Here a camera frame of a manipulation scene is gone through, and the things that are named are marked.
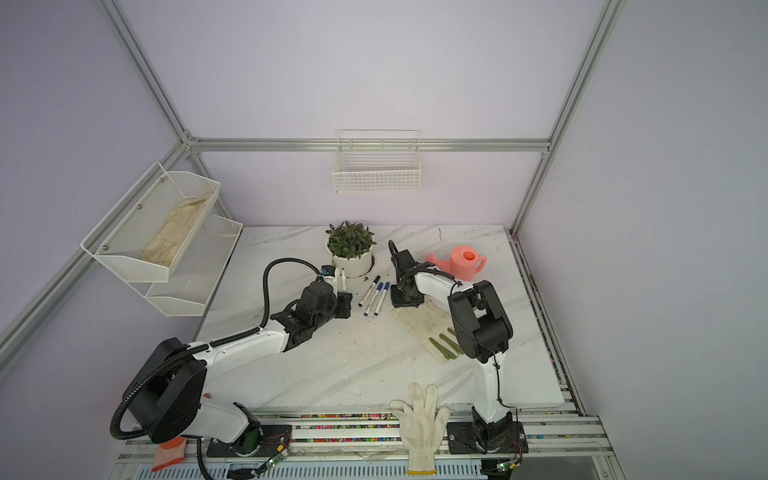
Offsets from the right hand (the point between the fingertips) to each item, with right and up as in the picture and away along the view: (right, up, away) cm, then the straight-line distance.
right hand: (398, 300), depth 99 cm
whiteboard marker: (-16, +8, -13) cm, 22 cm away
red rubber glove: (-57, -34, -27) cm, 71 cm away
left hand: (-15, +3, -11) cm, 19 cm away
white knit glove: (+6, -30, -22) cm, 38 cm away
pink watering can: (+22, +13, -1) cm, 25 cm away
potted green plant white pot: (-15, +17, -6) cm, 24 cm away
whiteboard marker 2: (-11, -4, -3) cm, 11 cm away
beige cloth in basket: (-61, +17, -24) cm, 67 cm away
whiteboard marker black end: (-8, +6, +6) cm, 11 cm away
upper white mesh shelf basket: (-65, +23, -22) cm, 72 cm away
